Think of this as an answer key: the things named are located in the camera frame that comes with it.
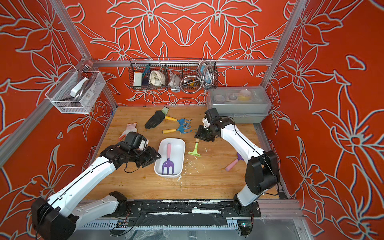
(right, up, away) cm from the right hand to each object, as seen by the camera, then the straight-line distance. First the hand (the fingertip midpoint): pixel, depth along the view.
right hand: (193, 136), depth 82 cm
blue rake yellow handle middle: (-7, +3, +25) cm, 26 cm away
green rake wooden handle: (+1, -9, -3) cm, 9 cm away
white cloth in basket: (-22, +35, +8) cm, 42 cm away
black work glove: (-28, +9, +28) cm, 41 cm away
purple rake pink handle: (+21, -19, +3) cm, 29 cm away
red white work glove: (-45, +4, +24) cm, 51 cm away
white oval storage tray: (-10, -14, +10) cm, 20 cm away
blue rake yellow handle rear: (-7, +8, +28) cm, 30 cm away
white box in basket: (-34, +35, +8) cm, 50 cm away
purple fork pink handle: (-15, -17, +6) cm, 23 cm away
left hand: (-18, -10, -7) cm, 21 cm away
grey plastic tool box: (+37, +20, +21) cm, 47 cm away
